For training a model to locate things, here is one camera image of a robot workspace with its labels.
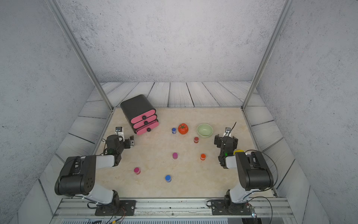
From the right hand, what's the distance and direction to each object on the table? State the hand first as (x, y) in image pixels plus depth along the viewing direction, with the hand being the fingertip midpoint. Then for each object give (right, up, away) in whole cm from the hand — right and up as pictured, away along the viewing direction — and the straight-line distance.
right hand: (227, 134), depth 93 cm
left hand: (-67, -1, +1) cm, 67 cm away
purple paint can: (-35, -13, -2) cm, 37 cm away
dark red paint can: (-20, -4, +5) cm, 21 cm away
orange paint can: (-17, -13, -5) cm, 22 cm away
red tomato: (-29, +3, +8) cm, 30 cm away
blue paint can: (-38, -24, -12) cm, 47 cm away
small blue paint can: (-36, +2, +11) cm, 38 cm away
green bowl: (-14, +2, +9) cm, 16 cm away
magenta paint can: (-57, -21, -9) cm, 61 cm away
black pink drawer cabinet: (-57, +14, 0) cm, 59 cm away
